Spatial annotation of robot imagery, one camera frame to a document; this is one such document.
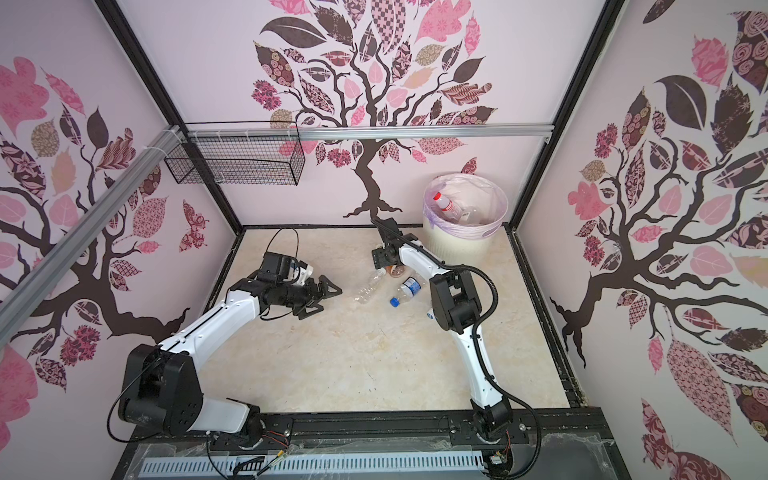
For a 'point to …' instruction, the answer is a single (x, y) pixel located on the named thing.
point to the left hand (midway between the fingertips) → (333, 302)
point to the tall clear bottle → (365, 292)
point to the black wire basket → (268, 152)
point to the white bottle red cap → (448, 207)
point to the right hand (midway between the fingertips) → (390, 252)
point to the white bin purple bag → (463, 217)
